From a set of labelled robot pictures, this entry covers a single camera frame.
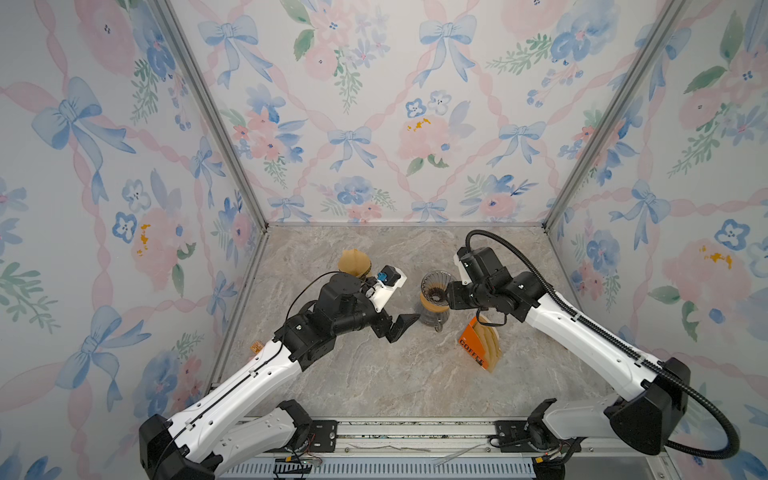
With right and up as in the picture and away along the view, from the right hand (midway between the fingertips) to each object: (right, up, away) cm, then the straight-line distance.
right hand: (449, 292), depth 79 cm
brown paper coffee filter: (-26, +8, +10) cm, 29 cm away
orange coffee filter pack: (+9, -14, +3) cm, 17 cm away
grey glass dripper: (-3, +1, +9) cm, 9 cm away
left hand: (-12, 0, -11) cm, 17 cm away
